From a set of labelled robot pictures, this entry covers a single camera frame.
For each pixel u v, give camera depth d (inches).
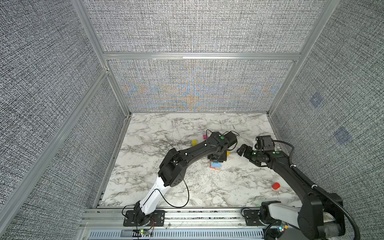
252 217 28.9
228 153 38.0
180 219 29.4
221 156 29.7
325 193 16.3
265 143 26.1
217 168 35.3
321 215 15.7
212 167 35.2
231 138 27.7
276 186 32.2
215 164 35.1
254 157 30.0
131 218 28.2
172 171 21.6
